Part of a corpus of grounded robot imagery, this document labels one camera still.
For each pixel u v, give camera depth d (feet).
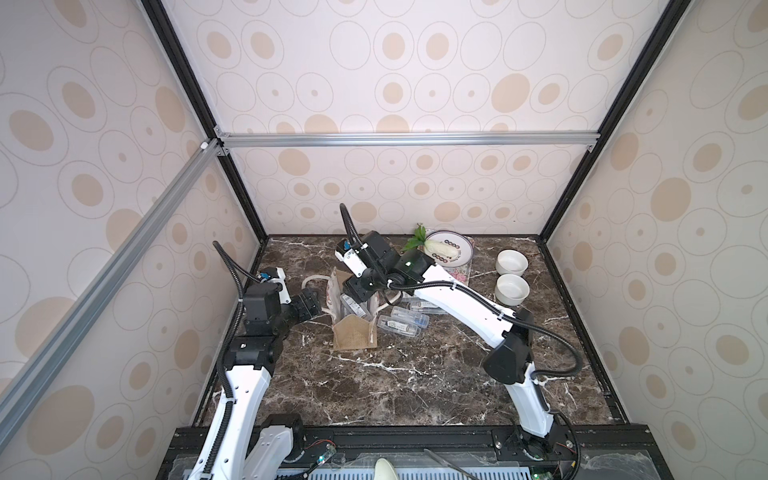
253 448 1.85
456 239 3.85
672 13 2.22
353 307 2.99
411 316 3.16
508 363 1.92
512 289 3.38
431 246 3.69
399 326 3.09
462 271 3.59
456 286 1.74
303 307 2.17
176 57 2.39
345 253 2.23
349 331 2.87
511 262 3.62
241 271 2.05
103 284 1.78
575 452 2.49
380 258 1.92
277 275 2.20
